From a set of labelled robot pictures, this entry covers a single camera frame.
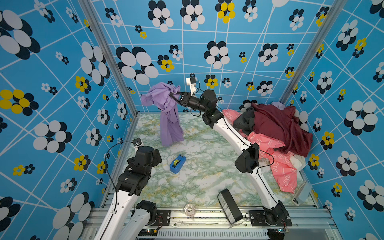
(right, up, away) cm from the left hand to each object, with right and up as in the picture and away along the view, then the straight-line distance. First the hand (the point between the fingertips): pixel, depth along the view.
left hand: (148, 153), depth 74 cm
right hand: (+12, +28, -3) cm, 31 cm away
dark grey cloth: (+57, +17, +25) cm, 64 cm away
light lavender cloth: (+86, +28, +34) cm, 97 cm away
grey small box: (+80, -22, +3) cm, 83 cm away
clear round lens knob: (+21, -28, 0) cm, 35 cm away
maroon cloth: (+79, +14, +20) cm, 83 cm away
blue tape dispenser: (+13, -9, +14) cm, 21 cm away
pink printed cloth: (+75, -16, +10) cm, 77 cm away
